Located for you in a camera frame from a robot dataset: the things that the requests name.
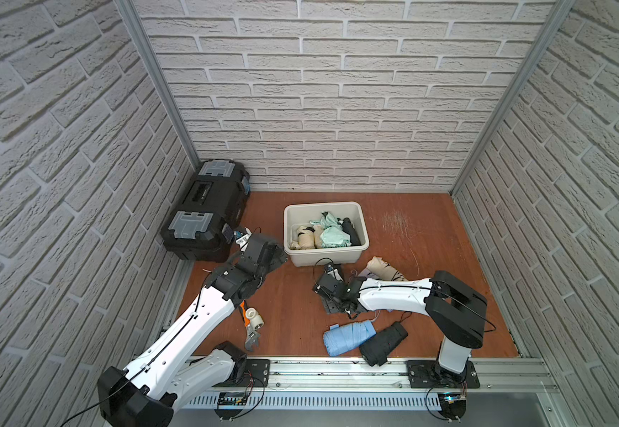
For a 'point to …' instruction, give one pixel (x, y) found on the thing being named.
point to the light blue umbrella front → (347, 337)
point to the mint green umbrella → (333, 235)
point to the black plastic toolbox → (203, 223)
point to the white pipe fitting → (255, 318)
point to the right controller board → (453, 405)
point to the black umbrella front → (376, 349)
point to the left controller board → (230, 405)
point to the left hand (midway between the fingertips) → (274, 249)
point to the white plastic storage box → (295, 215)
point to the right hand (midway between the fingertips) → (339, 295)
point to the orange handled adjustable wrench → (252, 338)
